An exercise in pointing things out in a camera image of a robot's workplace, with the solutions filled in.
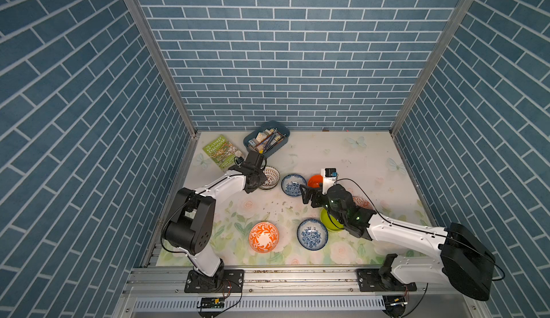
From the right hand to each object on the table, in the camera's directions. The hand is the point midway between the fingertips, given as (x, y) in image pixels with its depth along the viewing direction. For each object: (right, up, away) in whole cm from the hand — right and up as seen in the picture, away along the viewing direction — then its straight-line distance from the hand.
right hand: (310, 186), depth 82 cm
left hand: (-18, +1, +12) cm, 22 cm away
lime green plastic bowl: (+5, -10, -9) cm, 15 cm away
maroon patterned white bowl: (-16, +1, +16) cm, 23 cm away
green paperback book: (-42, +13, +27) cm, 52 cm away
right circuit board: (+27, -38, -11) cm, 48 cm away
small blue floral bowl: (-7, -2, +15) cm, 17 cm away
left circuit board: (-34, -38, -10) cm, 52 cm away
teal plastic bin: (-20, +21, +33) cm, 44 cm away
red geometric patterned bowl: (+23, -9, +8) cm, 26 cm away
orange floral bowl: (-18, -20, +1) cm, 27 cm away
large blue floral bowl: (+1, -20, +3) cm, 20 cm away
